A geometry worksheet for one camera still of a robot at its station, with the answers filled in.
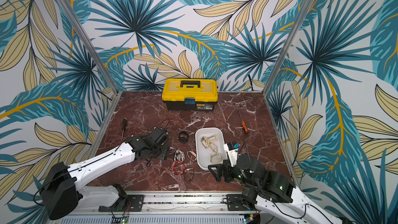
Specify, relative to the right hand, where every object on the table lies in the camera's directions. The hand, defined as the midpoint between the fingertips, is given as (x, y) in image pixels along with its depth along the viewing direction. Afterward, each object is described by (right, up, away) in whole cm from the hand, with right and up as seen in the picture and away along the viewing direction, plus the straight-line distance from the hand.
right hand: (215, 165), depth 66 cm
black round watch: (-17, +7, +30) cm, 35 cm away
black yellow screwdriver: (-56, +14, +34) cm, 66 cm away
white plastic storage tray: (-1, +1, +24) cm, 24 cm away
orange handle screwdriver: (+22, +12, +33) cm, 42 cm away
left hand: (-26, 0, +15) cm, 30 cm away
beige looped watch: (+2, -2, +22) cm, 22 cm away
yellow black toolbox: (-13, +33, +31) cm, 46 cm away
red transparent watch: (-18, -8, +19) cm, 27 cm away
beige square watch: (-3, +5, +25) cm, 26 cm away
